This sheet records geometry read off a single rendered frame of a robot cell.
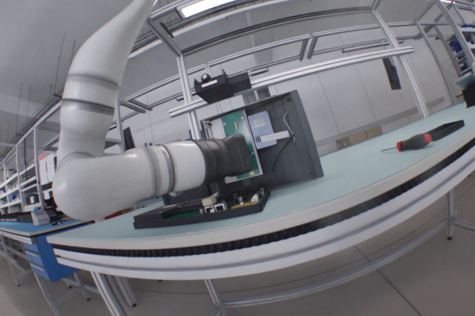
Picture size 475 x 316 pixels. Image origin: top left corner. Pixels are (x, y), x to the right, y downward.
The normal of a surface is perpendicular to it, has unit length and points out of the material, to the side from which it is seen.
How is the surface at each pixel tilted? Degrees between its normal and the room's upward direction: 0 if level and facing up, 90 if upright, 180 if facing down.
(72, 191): 100
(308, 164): 90
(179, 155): 76
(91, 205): 121
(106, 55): 113
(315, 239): 90
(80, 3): 180
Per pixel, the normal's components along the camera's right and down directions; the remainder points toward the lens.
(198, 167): 0.72, -0.05
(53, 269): 0.95, -0.28
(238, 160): 0.64, -0.29
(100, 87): 0.87, 0.11
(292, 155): -0.58, 0.03
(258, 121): -0.21, -0.10
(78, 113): 0.44, 0.06
